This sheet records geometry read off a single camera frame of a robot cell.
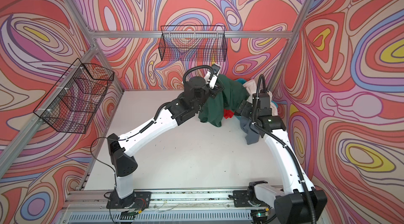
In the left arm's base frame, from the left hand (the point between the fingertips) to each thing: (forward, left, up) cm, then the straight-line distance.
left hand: (215, 72), depth 66 cm
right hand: (-6, -17, -19) cm, 27 cm away
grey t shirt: (-8, -23, -39) cm, 46 cm away
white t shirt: (+17, -25, -25) cm, 39 cm away
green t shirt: (-6, +1, -18) cm, 19 cm away
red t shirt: (+2, -9, -33) cm, 34 cm away
